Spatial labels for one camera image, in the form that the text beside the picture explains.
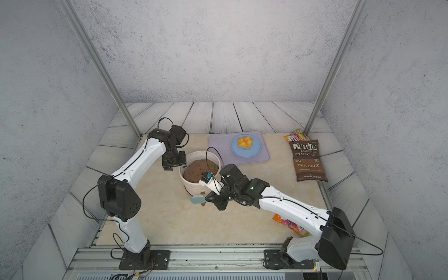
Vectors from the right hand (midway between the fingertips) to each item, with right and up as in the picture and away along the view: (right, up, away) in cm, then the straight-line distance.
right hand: (208, 199), depth 71 cm
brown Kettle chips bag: (+54, +11, +30) cm, 63 cm away
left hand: (-14, +11, +14) cm, 23 cm away
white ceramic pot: (-7, +1, +13) cm, 15 cm away
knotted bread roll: (+19, +24, +41) cm, 51 cm away
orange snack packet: (+53, +28, +45) cm, 75 cm away
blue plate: (+15, +18, +36) cm, 43 cm away
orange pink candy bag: (+37, -15, +9) cm, 41 cm away
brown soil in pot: (-10, +9, +18) cm, 22 cm away
